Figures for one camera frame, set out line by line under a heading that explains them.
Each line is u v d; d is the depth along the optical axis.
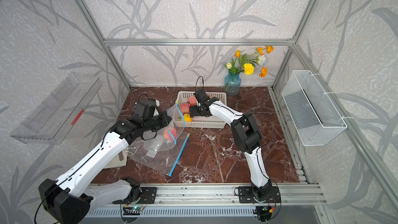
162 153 0.88
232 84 1.10
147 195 0.72
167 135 0.80
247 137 0.55
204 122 0.94
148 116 0.57
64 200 0.36
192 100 1.04
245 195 0.72
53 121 0.67
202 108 0.72
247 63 0.94
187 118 0.94
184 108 1.01
